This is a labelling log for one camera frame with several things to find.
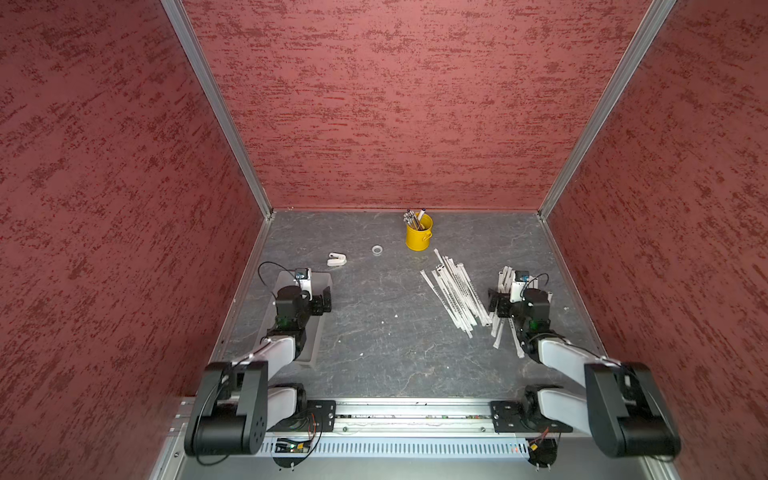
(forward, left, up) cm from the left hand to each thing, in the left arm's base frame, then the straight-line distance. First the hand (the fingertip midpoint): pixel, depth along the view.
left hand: (313, 292), depth 91 cm
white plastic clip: (+15, -5, -3) cm, 16 cm away
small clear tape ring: (+20, -19, -4) cm, 28 cm away
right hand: (+1, -60, 0) cm, 60 cm away
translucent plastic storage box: (-18, -2, 0) cm, 18 cm away
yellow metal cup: (+22, -34, 0) cm, 41 cm away
